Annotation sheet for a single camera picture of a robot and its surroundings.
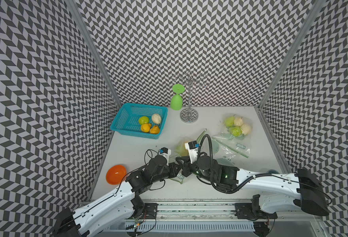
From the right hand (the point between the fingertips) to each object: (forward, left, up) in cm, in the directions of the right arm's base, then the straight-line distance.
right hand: (176, 162), depth 69 cm
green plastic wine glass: (+38, +1, +3) cm, 38 cm away
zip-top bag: (+9, -29, -21) cm, 37 cm away
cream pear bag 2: (+33, -41, -11) cm, 54 cm away
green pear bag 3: (+27, -38, -14) cm, 49 cm away
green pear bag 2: (+36, -36, -14) cm, 52 cm away
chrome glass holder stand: (+59, -10, +3) cm, 60 cm away
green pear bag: (+38, +25, -14) cm, 48 cm away
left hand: (0, -2, -8) cm, 8 cm away
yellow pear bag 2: (+28, +15, -12) cm, 34 cm away
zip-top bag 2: (+21, -36, -18) cm, 45 cm away
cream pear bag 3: (+30, -46, -15) cm, 57 cm away
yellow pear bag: (+32, +22, -15) cm, 42 cm away
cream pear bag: (+39, +16, -14) cm, 44 cm away
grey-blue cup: (0, -52, -14) cm, 53 cm away
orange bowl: (0, +34, -15) cm, 37 cm away
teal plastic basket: (+39, +39, -17) cm, 58 cm away
